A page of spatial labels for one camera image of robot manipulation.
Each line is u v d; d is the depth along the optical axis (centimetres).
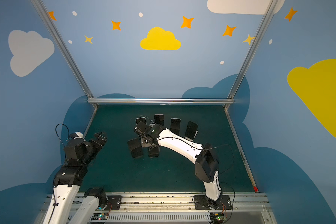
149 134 57
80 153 52
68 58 89
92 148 59
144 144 73
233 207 70
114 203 76
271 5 69
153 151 96
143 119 100
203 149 48
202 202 75
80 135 64
